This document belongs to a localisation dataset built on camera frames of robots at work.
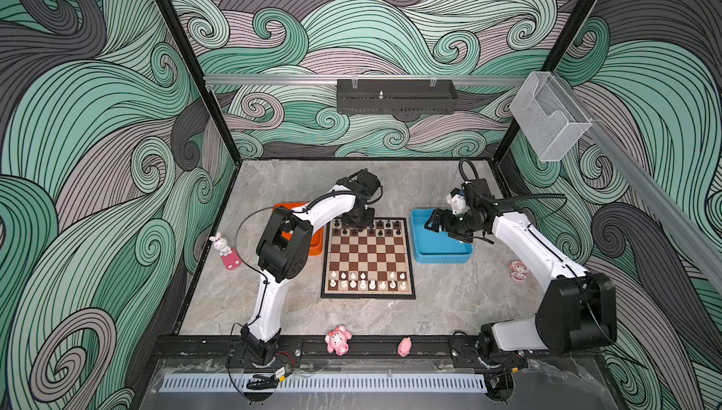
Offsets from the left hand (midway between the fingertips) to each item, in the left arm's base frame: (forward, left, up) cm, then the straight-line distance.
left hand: (364, 224), depth 94 cm
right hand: (-5, -22, +7) cm, 24 cm away
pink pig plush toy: (-35, +7, -2) cm, 36 cm away
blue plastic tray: (-7, -23, -3) cm, 24 cm away
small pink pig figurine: (-36, -11, -3) cm, 37 cm away
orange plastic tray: (-9, +16, -2) cm, 18 cm away
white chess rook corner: (-20, -12, -2) cm, 23 cm away
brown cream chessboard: (-13, -2, -3) cm, 13 cm away
